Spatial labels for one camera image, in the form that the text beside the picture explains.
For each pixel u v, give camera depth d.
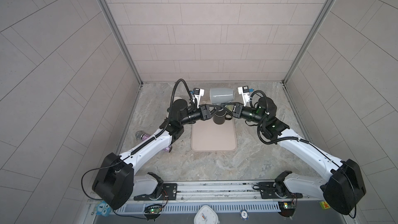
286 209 0.68
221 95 0.65
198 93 0.66
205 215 0.63
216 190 0.72
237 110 0.63
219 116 0.88
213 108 0.69
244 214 0.65
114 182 0.39
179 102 0.59
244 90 0.65
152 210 0.64
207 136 0.89
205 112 0.62
